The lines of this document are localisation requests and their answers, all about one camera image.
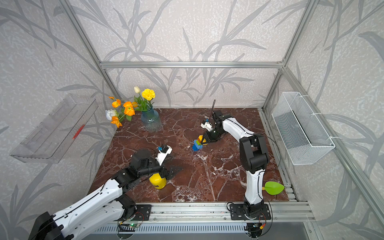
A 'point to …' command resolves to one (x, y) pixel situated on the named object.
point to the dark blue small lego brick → (194, 148)
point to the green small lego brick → (198, 143)
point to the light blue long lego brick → (198, 146)
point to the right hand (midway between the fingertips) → (203, 141)
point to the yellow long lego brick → (200, 138)
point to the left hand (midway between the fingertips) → (177, 164)
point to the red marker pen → (78, 132)
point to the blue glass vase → (151, 120)
